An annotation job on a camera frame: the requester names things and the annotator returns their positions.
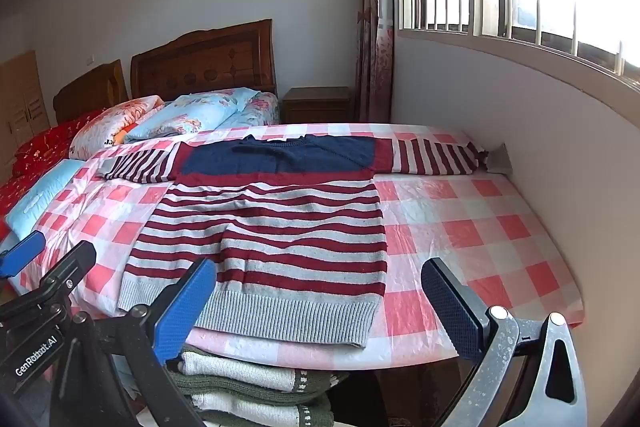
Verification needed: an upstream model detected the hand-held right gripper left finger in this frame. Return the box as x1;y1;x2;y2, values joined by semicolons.
50;257;218;427

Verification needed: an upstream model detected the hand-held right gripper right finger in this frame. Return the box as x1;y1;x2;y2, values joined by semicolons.
421;258;588;427

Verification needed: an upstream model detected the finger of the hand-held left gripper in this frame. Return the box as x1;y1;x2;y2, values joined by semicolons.
0;231;47;279
35;241;97;308

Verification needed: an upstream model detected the red grey striped sweater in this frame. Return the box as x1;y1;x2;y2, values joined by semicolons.
96;134;488;349

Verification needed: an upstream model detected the plain light blue pillow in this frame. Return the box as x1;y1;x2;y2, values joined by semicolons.
5;158;86;238

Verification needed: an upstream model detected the red white checked plastic sheet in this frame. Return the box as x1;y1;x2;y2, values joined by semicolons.
6;123;586;388

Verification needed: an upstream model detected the green white knit sweater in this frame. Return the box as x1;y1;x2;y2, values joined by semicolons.
190;389;336;427
167;346;351;400

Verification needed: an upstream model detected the red bed sheet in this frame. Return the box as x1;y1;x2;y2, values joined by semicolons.
0;108;108;240

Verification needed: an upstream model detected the light wooden wardrobe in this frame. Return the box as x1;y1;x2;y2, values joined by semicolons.
0;50;51;178

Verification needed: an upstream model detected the orange floral pillow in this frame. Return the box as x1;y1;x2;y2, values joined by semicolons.
69;95;166;158

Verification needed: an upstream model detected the small wooden headboard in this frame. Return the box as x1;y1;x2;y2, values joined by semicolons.
52;59;130;125

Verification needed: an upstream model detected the light blue floral pillow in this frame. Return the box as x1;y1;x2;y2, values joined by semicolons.
123;87;261;144

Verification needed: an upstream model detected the wooden nightstand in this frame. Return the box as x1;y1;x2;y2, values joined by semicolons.
281;87;352;125

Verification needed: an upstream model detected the large wooden headboard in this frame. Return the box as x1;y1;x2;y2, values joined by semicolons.
131;19;278;102

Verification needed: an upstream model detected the pink floral curtain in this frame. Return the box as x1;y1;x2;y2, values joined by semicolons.
354;0;396;124

